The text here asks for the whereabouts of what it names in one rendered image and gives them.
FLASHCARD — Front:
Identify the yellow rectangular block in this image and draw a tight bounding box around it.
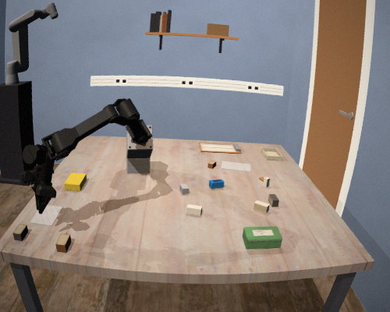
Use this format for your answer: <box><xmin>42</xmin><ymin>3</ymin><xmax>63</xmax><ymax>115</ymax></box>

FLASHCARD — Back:
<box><xmin>64</xmin><ymin>173</ymin><xmax>87</xmax><ymax>191</ymax></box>

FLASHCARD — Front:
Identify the blue rectangular block with black mark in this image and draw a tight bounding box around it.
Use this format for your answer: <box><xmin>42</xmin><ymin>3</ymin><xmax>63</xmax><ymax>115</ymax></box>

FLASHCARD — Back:
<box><xmin>209</xmin><ymin>179</ymin><xmax>224</xmax><ymax>189</ymax></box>

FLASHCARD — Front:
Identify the white patterned sheet of paper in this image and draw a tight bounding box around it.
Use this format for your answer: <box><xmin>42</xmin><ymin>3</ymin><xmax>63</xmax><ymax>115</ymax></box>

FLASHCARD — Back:
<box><xmin>221</xmin><ymin>161</ymin><xmax>251</xmax><ymax>172</ymax></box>

